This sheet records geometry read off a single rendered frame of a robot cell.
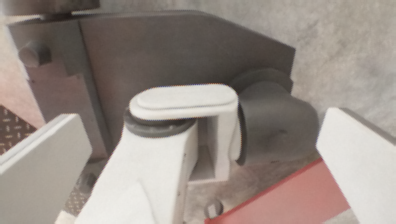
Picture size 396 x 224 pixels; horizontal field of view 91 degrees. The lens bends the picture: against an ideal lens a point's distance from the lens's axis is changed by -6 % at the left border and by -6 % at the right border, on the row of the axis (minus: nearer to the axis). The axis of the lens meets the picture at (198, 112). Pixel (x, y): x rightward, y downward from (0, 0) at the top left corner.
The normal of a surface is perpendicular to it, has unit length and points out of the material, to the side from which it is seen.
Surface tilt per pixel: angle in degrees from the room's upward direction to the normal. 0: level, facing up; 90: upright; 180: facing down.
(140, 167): 90
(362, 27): 0
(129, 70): 0
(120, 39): 0
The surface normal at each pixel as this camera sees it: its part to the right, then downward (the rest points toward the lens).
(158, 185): -0.01, -0.86
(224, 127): 0.12, 0.50
